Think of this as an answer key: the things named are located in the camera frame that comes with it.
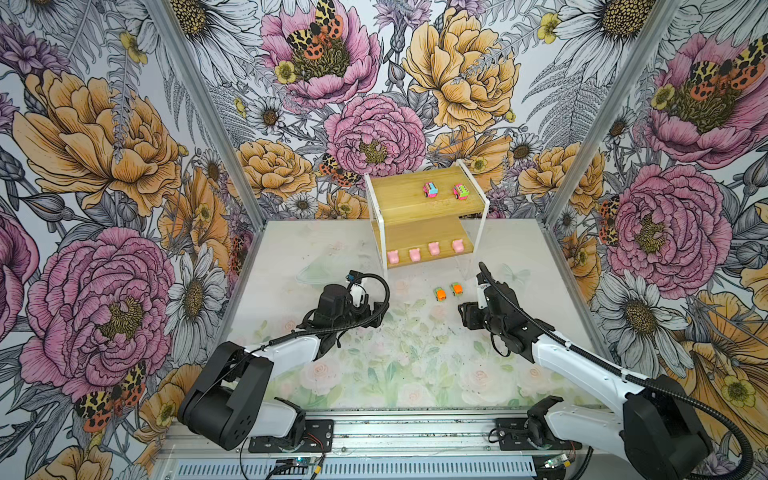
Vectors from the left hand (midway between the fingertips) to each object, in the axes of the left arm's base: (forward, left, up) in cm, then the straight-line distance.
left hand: (374, 308), depth 90 cm
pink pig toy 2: (+12, -12, +10) cm, 20 cm away
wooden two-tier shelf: (+13, -14, +25) cm, 32 cm away
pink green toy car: (+18, -23, +29) cm, 41 cm away
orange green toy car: (+10, -27, -5) cm, 29 cm away
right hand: (-3, -27, +1) cm, 27 cm away
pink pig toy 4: (+15, -25, +11) cm, 31 cm away
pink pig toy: (+10, -6, +11) cm, 16 cm away
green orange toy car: (+7, -21, -5) cm, 23 cm away
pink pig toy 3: (+14, -18, +11) cm, 25 cm away
